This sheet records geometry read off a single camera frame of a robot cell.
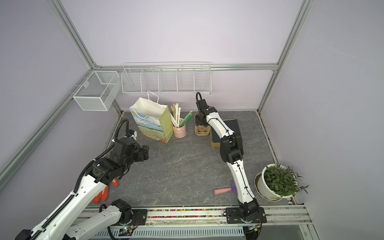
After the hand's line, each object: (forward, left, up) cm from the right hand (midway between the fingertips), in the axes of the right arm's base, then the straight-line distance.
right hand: (201, 121), depth 104 cm
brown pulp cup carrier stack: (-4, 0, -5) cm, 6 cm away
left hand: (-31, +31, +15) cm, 46 cm away
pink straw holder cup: (-7, +15, -2) cm, 17 cm away
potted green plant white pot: (-45, -34, +8) cm, 57 cm away
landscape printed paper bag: (-13, +27, +18) cm, 35 cm away
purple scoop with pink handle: (-44, -10, -6) cm, 46 cm away
